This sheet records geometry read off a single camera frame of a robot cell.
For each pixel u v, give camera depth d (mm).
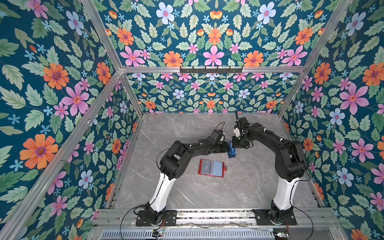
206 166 907
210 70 927
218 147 855
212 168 907
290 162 514
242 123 782
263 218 734
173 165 561
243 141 816
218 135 802
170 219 730
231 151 951
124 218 704
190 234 766
